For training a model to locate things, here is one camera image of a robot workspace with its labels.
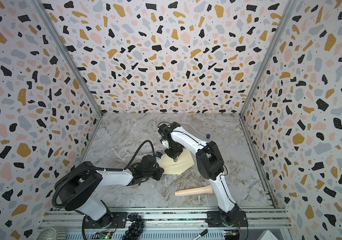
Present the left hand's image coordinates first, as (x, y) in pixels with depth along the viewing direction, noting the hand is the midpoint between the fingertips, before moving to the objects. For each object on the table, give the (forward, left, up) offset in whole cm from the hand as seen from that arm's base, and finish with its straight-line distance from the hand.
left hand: (165, 169), depth 89 cm
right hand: (+7, -4, +5) cm, 10 cm away
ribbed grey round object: (-30, +51, -1) cm, 59 cm away
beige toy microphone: (-11, -21, -4) cm, 24 cm away
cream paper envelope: (+3, -3, -3) cm, 5 cm away
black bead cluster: (-30, +12, +3) cm, 32 cm away
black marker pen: (-31, -19, -1) cm, 37 cm away
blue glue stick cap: (+25, -29, -1) cm, 38 cm away
